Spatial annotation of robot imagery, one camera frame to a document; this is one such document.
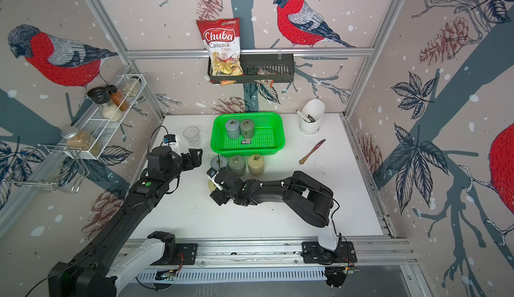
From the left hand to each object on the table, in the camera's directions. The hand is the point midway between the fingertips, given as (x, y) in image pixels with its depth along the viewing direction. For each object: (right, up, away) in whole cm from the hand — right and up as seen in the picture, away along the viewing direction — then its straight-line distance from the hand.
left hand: (196, 147), depth 80 cm
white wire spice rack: (-36, +8, -6) cm, 37 cm away
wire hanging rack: (-36, -4, -21) cm, 42 cm away
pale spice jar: (-29, +25, +4) cm, 39 cm away
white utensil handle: (+49, +15, +26) cm, 57 cm away
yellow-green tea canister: (+24, -8, +10) cm, 27 cm away
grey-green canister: (+19, +8, +25) cm, 32 cm away
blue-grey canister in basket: (+11, +9, +24) cm, 28 cm away
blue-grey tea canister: (+6, -8, +10) cm, 14 cm away
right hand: (+7, -18, +7) cm, 21 cm away
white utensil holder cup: (+55, +18, +26) cm, 64 cm away
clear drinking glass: (-10, +4, +24) cm, 26 cm away
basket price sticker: (+18, +1, +29) cm, 34 cm away
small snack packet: (+28, +35, +12) cm, 46 cm away
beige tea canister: (+6, -16, +1) cm, 17 cm away
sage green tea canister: (+15, -9, +10) cm, 20 cm away
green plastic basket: (+31, +3, +30) cm, 43 cm away
